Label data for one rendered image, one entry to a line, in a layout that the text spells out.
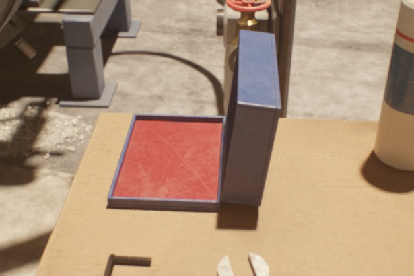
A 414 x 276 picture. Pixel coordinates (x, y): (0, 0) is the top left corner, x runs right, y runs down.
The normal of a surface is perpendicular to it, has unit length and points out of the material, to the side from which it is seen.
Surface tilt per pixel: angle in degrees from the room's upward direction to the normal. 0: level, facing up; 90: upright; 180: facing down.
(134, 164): 0
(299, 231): 0
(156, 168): 0
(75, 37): 90
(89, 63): 90
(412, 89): 90
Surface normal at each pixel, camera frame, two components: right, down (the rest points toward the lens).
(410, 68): -0.66, 0.41
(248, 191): -0.06, 0.55
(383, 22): 0.00, -0.84
